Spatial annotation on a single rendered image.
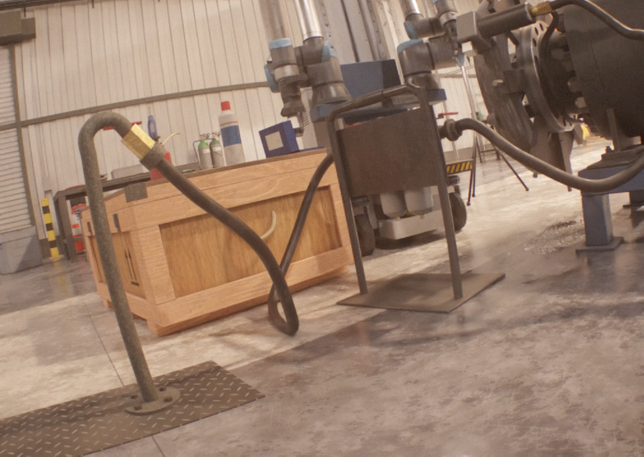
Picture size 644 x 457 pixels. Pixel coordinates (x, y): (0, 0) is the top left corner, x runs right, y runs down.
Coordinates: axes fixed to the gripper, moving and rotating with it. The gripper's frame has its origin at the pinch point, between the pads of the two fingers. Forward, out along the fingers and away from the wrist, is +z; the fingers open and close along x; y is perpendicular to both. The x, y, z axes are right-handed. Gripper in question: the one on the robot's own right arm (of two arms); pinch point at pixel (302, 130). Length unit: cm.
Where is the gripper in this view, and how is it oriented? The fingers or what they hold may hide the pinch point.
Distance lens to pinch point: 178.0
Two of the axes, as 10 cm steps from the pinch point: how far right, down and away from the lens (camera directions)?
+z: 2.0, 9.8, 0.6
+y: -6.0, 0.8, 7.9
